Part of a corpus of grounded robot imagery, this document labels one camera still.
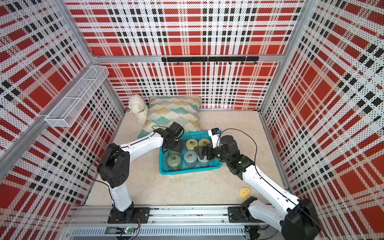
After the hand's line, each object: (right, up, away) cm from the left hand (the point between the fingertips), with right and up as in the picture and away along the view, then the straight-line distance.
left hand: (177, 146), depth 93 cm
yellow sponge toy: (+38, -23, -13) cm, 47 cm away
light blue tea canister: (+16, -9, -6) cm, 19 cm away
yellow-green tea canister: (+8, +2, -2) cm, 9 cm away
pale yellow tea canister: (+17, +3, -2) cm, 17 cm away
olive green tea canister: (-1, -8, -9) cm, 12 cm away
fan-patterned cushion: (-11, +23, +6) cm, 26 cm away
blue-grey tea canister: (+9, -5, -8) cm, 13 cm away
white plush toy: (-27, +24, +6) cm, 36 cm away
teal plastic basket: (-7, -11, -9) cm, 16 cm away
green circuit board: (-20, -36, -23) cm, 47 cm away
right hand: (+16, +2, -17) cm, 23 cm away
